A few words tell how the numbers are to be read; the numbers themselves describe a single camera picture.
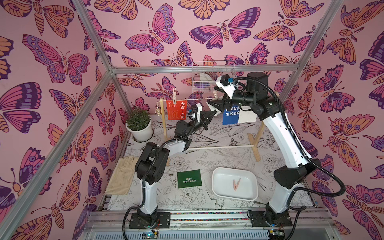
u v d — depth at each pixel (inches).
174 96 25.0
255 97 20.0
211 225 28.7
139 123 37.1
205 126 28.7
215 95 24.3
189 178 34.5
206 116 29.0
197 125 29.3
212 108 28.3
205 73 36.1
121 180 34.2
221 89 21.9
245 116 28.6
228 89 21.8
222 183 33.6
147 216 24.6
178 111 28.0
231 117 28.1
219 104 22.8
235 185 32.9
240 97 22.4
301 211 27.4
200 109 27.0
